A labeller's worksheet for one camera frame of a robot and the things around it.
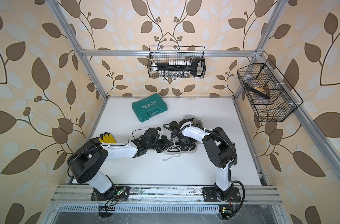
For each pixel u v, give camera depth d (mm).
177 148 848
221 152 495
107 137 954
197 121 964
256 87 751
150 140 698
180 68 849
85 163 456
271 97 741
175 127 693
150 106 1083
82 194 761
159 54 912
